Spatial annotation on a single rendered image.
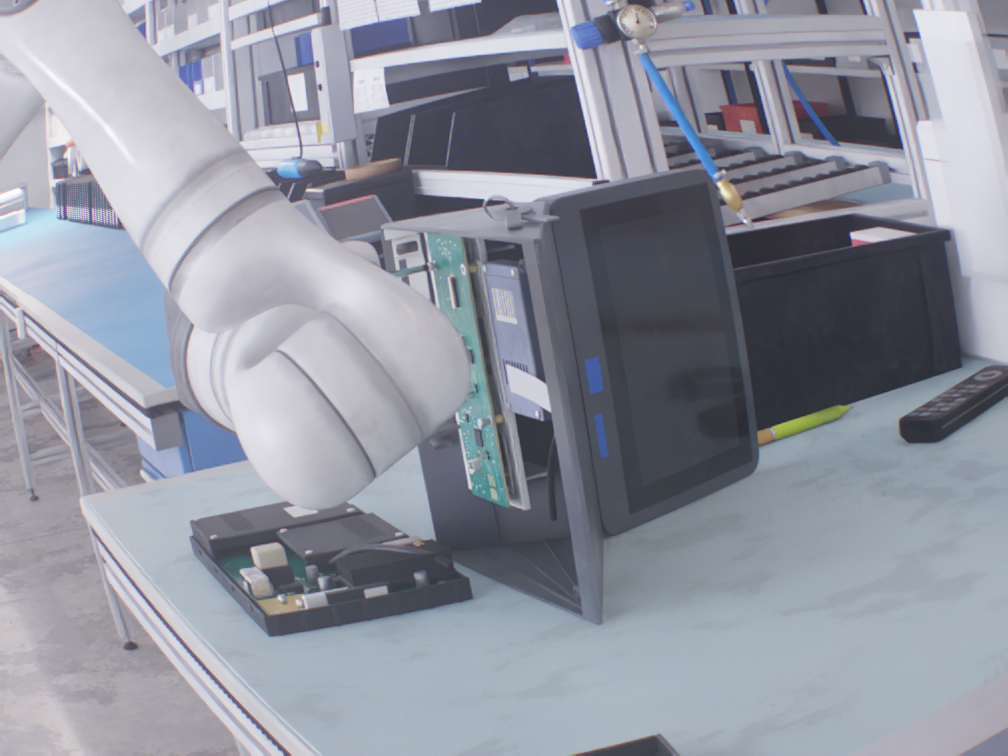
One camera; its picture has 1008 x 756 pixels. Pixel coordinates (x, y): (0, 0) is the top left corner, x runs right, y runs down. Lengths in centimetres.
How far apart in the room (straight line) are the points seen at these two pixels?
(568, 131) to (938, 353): 200
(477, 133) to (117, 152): 259
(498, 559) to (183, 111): 48
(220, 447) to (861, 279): 138
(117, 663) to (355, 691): 383
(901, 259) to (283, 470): 82
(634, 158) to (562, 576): 165
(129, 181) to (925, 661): 46
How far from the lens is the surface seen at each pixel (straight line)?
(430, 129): 376
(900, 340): 167
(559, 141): 361
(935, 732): 50
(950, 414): 147
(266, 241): 96
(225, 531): 147
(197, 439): 285
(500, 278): 127
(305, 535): 143
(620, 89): 292
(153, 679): 479
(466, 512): 141
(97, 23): 101
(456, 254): 130
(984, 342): 171
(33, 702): 469
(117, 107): 100
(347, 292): 96
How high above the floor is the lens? 134
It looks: 10 degrees down
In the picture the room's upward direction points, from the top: 10 degrees counter-clockwise
